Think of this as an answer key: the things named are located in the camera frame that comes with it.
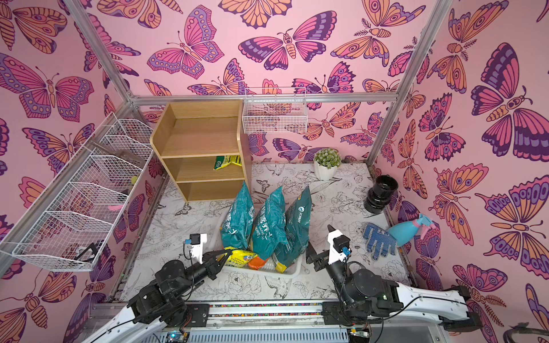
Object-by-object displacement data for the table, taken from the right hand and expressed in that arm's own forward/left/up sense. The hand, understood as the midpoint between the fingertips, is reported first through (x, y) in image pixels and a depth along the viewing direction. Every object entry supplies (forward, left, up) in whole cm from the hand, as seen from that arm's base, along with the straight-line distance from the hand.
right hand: (316, 234), depth 63 cm
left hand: (-1, +27, -11) cm, 29 cm away
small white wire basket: (+56, +14, +6) cm, 59 cm away
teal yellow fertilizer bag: (+1, +5, +1) cm, 6 cm away
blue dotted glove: (+11, -28, -23) cm, 38 cm away
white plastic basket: (-3, +6, -26) cm, 27 cm away
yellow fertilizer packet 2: (+39, +38, -8) cm, 55 cm away
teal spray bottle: (+11, -38, -19) cm, 44 cm away
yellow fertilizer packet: (-2, +25, -15) cm, 30 cm away
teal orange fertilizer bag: (+4, +14, -5) cm, 16 cm away
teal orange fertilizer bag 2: (-2, +20, -20) cm, 28 cm away
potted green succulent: (+44, -10, -13) cm, 47 cm away
